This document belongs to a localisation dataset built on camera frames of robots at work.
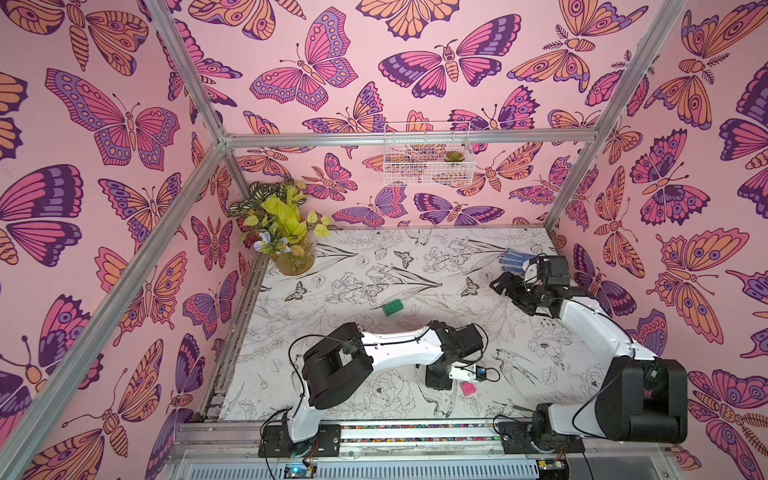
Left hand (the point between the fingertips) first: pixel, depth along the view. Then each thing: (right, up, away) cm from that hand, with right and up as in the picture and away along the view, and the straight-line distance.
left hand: (442, 375), depth 83 cm
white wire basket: (-2, +66, +13) cm, 67 cm away
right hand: (+19, +23, +5) cm, 31 cm away
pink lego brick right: (+6, -3, -3) cm, 8 cm away
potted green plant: (-51, +44, +10) cm, 68 cm away
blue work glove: (+30, +31, +27) cm, 51 cm away
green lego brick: (-14, +16, +14) cm, 26 cm away
